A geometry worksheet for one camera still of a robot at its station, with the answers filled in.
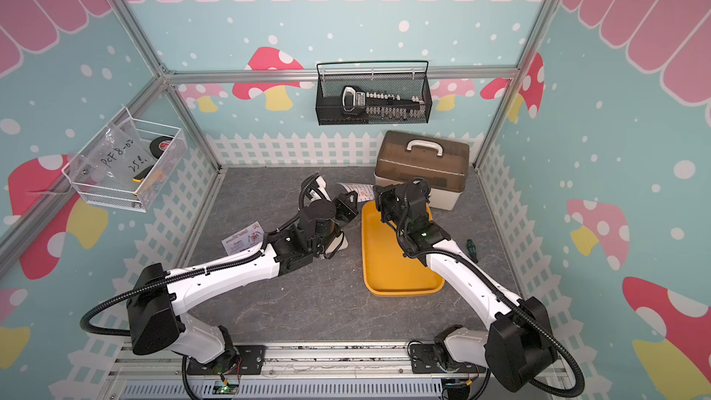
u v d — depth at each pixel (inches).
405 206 22.2
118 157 26.6
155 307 16.0
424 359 29.1
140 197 25.4
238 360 28.7
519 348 15.6
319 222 21.1
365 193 29.7
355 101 35.0
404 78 35.6
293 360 29.9
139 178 25.4
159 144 31.3
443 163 38.0
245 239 39.2
